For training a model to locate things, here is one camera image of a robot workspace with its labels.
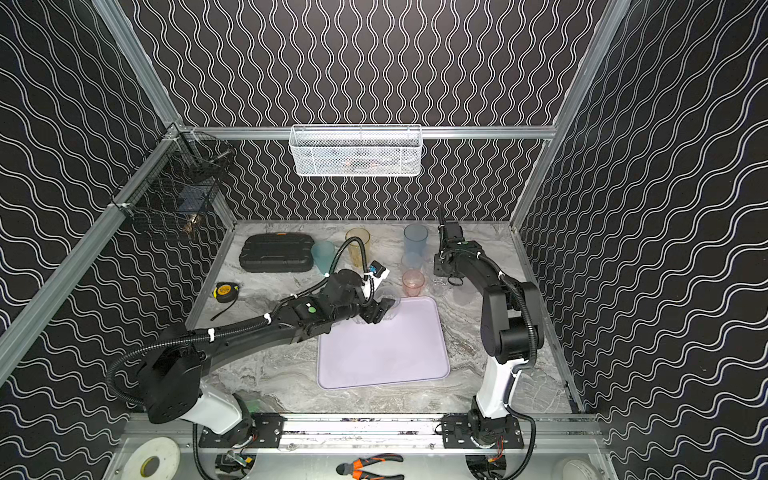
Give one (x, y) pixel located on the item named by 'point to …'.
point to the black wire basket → (177, 185)
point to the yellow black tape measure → (225, 292)
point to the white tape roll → (163, 448)
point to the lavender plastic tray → (409, 348)
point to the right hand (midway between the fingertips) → (450, 267)
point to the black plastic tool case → (277, 253)
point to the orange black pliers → (356, 471)
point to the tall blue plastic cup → (416, 240)
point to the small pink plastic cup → (412, 282)
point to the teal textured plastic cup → (324, 252)
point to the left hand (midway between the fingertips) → (386, 289)
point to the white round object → (574, 468)
